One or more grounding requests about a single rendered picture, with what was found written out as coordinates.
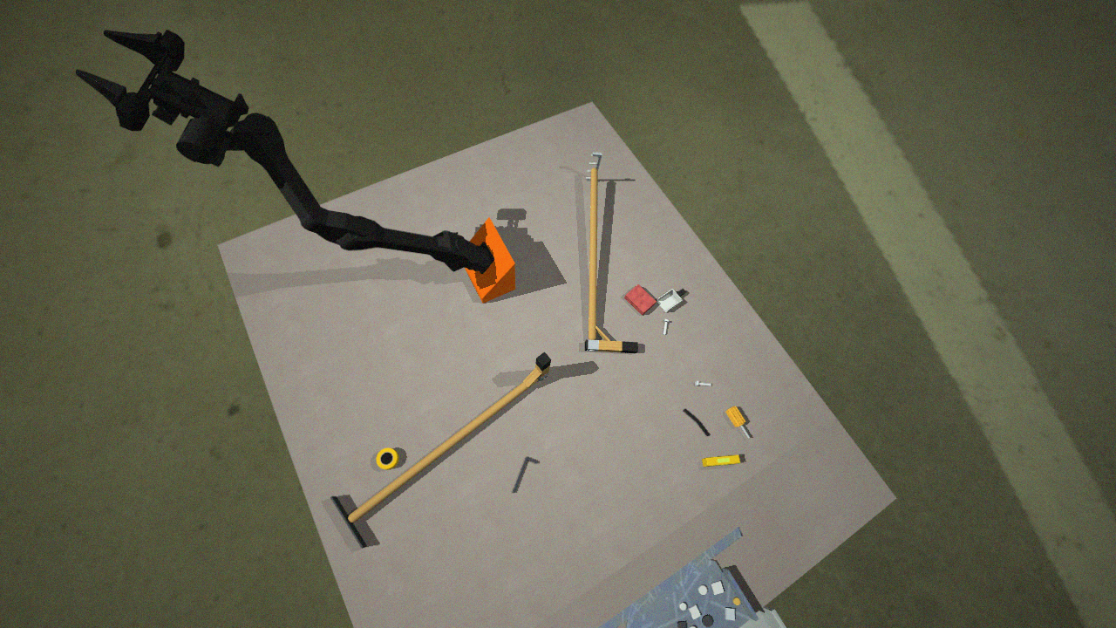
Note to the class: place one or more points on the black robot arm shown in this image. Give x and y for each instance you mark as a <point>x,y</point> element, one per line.
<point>206,140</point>

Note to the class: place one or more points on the yellow cylinder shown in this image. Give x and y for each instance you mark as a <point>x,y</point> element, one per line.
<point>387,459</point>

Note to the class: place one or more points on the long wooden-handled scraper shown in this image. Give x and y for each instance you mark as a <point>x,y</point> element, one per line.
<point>539,373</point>

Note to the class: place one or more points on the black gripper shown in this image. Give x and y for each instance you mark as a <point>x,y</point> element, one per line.
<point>166,53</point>

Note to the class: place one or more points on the white open tray with dark handle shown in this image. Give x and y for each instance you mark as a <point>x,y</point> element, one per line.
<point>671,299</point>

